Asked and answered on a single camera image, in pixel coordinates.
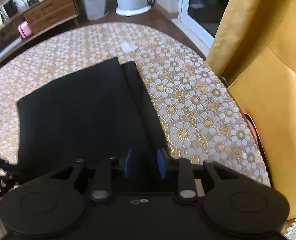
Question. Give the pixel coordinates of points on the white flat box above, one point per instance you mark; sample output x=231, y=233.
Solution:
x=9, y=48

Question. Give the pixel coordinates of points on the pink case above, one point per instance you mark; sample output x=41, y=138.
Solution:
x=25, y=29

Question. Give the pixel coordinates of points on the yellow curtain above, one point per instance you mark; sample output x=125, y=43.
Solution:
x=250, y=17

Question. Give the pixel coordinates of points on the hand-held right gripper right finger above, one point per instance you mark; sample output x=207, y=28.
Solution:
x=161, y=166

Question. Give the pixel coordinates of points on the black t-shirt with red print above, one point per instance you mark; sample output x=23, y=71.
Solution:
x=75, y=110

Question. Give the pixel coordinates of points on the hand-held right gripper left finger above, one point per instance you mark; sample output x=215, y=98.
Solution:
x=128, y=166

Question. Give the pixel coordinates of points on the glass balcony door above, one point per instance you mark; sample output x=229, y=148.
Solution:
x=205, y=0

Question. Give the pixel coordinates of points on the yellow upholstered chair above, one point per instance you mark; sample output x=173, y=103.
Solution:
x=282, y=130

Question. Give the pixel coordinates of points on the wooden cabinet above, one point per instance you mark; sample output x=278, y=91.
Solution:
x=50, y=12

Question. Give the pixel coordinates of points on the small clear plastic packet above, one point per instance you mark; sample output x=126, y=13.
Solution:
x=129, y=47

